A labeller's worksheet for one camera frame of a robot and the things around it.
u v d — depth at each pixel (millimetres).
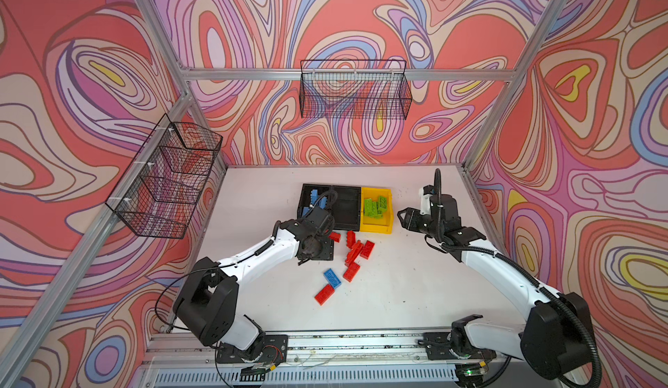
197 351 748
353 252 864
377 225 965
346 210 1015
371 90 959
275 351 719
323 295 825
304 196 983
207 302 421
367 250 927
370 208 993
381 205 991
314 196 1004
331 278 866
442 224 631
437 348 734
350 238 938
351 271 874
